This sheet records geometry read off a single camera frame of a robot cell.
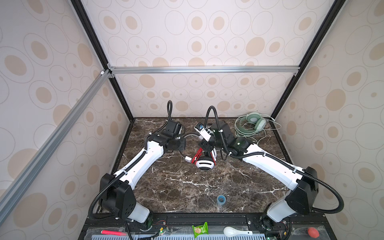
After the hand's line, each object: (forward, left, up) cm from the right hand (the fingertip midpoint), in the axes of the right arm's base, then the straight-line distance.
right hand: (203, 134), depth 78 cm
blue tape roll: (-25, -9, -25) cm, 37 cm away
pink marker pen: (-40, +45, -26) cm, 65 cm away
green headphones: (+31, -40, -19) cm, 54 cm away
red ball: (-41, -49, -22) cm, 67 cm away
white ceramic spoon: (-40, -12, -25) cm, 48 cm away
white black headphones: (-13, +1, -6) cm, 15 cm away
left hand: (-1, +9, -5) cm, 11 cm away
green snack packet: (-39, +2, -23) cm, 45 cm away
